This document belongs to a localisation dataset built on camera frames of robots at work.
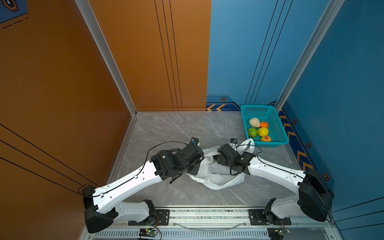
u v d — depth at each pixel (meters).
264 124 1.06
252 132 1.00
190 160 0.50
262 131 1.02
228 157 0.63
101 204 0.39
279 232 0.70
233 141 0.76
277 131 1.02
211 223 0.73
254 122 1.06
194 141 0.61
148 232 0.71
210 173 0.80
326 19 0.73
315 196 0.41
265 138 0.98
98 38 0.79
